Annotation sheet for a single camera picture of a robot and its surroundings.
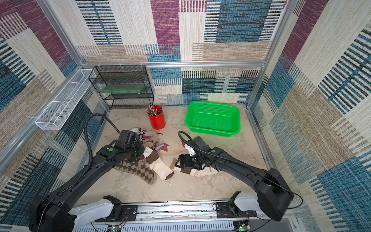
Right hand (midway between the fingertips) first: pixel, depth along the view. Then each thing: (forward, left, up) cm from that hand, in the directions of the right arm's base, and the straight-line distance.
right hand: (184, 167), depth 79 cm
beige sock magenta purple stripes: (+15, +14, -7) cm, 22 cm away
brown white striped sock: (0, -10, -9) cm, 13 cm away
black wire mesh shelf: (+55, +44, +12) cm, 71 cm away
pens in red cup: (+40, +21, +4) cm, 45 cm away
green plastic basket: (+41, -25, -8) cm, 49 cm away
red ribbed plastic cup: (+34, +19, +2) cm, 39 cm away
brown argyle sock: (+3, +27, -8) cm, 28 cm away
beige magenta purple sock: (+23, +23, -3) cm, 33 cm away
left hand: (+9, +21, +5) cm, 23 cm away
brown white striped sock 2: (+4, +17, -7) cm, 19 cm away
